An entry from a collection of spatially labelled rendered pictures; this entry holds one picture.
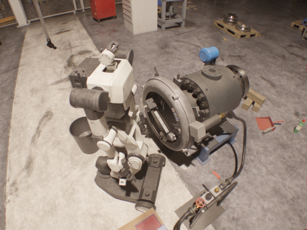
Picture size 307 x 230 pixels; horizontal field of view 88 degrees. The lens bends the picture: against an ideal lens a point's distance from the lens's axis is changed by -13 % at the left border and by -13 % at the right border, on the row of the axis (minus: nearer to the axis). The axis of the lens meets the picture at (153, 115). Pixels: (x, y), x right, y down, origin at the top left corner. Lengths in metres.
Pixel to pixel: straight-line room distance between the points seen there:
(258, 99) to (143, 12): 3.64
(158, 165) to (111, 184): 0.50
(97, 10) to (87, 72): 5.62
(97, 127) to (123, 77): 0.28
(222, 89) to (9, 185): 2.55
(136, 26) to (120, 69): 4.35
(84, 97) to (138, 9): 4.50
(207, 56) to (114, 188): 1.63
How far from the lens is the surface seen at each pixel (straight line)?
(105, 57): 0.91
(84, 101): 0.84
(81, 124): 2.31
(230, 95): 1.93
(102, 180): 1.93
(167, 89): 1.50
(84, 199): 2.09
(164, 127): 1.75
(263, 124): 2.97
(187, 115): 1.45
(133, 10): 5.16
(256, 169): 2.42
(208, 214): 1.99
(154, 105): 1.72
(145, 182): 1.83
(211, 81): 1.83
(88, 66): 1.06
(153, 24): 5.50
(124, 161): 1.20
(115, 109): 1.02
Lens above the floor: 1.86
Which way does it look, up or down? 45 degrees down
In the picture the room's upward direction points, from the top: straight up
